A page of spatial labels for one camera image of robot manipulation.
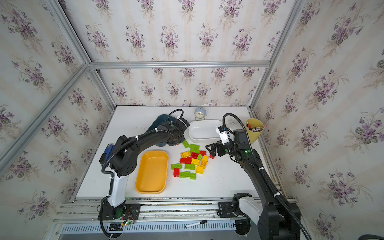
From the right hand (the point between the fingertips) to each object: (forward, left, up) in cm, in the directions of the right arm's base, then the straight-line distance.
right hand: (212, 145), depth 80 cm
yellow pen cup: (+16, -30, -6) cm, 35 cm away
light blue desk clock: (+32, +5, -9) cm, 34 cm away
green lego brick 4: (-5, +13, -16) cm, 21 cm away
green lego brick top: (+10, +15, -16) cm, 24 cm away
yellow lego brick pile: (-7, +7, -15) cm, 18 cm away
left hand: (+11, +19, -10) cm, 24 cm away
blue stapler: (+2, +63, -12) cm, 65 cm away
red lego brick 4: (+2, +10, -15) cm, 18 cm away
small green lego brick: (-11, +11, -15) cm, 22 cm away
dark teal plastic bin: (+30, +34, -11) cm, 47 cm away
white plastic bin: (+21, +2, -13) cm, 24 cm away
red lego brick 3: (-2, +14, -13) cm, 19 cm away
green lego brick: (-5, +21, -15) cm, 26 cm away
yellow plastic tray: (-8, +35, -16) cm, 39 cm away
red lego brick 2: (+1, -1, -15) cm, 15 cm away
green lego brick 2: (+7, +9, -16) cm, 20 cm away
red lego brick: (-9, +20, -14) cm, 26 cm away
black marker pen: (-33, +6, -16) cm, 37 cm away
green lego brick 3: (-10, +17, -15) cm, 25 cm away
